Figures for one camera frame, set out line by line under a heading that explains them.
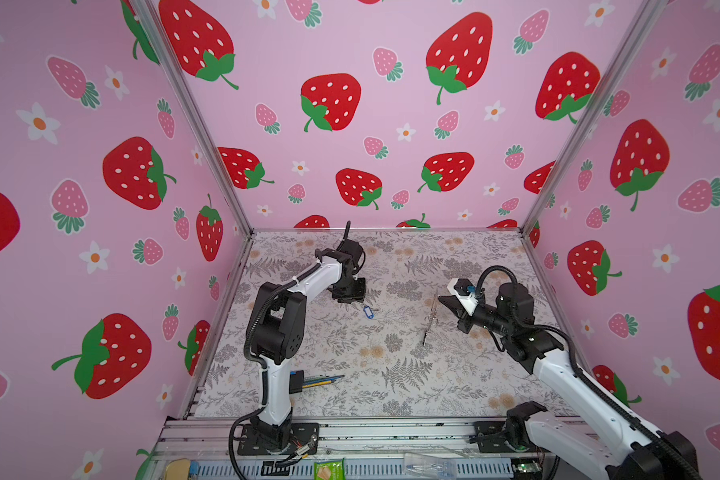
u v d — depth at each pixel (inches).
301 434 29.6
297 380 33.3
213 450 28.6
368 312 38.6
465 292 25.1
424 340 35.6
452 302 26.6
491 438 28.7
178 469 26.6
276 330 20.7
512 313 22.9
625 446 16.0
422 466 27.4
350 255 29.4
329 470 27.1
